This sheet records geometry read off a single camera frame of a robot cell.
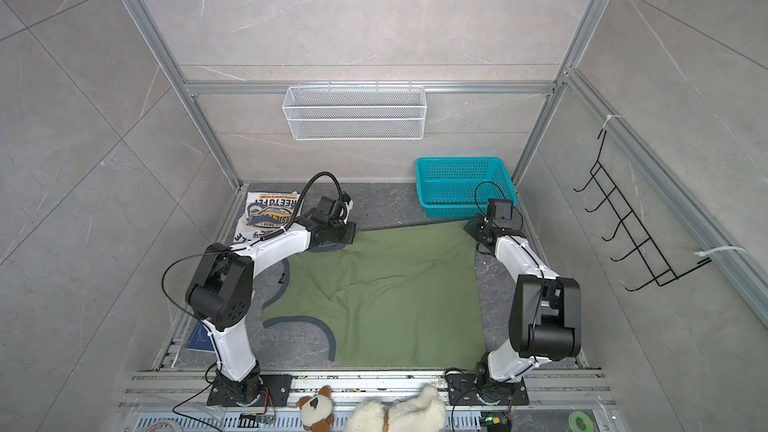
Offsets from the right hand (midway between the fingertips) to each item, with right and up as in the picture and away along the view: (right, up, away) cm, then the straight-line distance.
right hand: (472, 220), depth 94 cm
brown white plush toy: (-44, -44, -26) cm, 67 cm away
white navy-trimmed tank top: (-72, +2, +11) cm, 73 cm away
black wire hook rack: (+29, +1, -26) cm, 39 cm away
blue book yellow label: (-80, -33, -13) cm, 87 cm away
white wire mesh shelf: (-39, +37, +6) cm, 54 cm away
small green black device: (-1, -47, -24) cm, 53 cm away
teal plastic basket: (+2, +12, +24) cm, 27 cm away
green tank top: (-22, -23, -6) cm, 33 cm away
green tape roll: (+17, -46, -25) cm, 55 cm away
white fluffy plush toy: (-20, -39, -32) cm, 55 cm away
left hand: (-39, -1, +1) cm, 39 cm away
